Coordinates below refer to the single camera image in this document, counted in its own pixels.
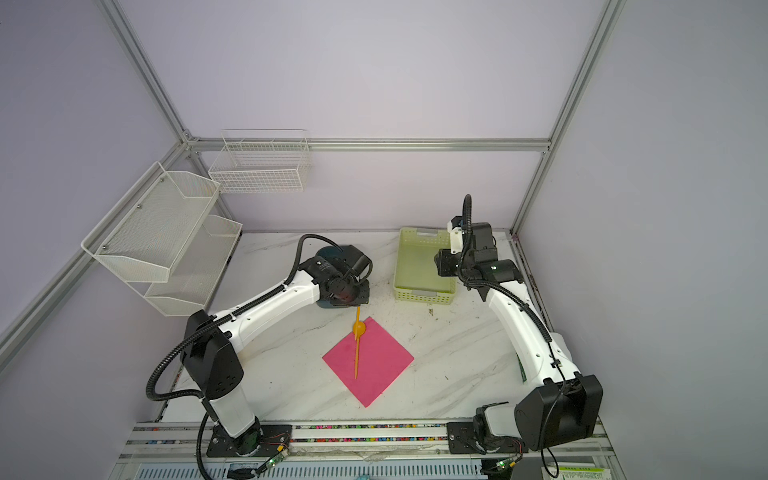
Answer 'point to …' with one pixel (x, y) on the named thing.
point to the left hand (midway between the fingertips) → (360, 299)
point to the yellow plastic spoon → (357, 335)
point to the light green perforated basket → (416, 274)
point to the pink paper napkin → (381, 360)
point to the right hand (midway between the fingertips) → (438, 255)
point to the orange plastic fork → (359, 325)
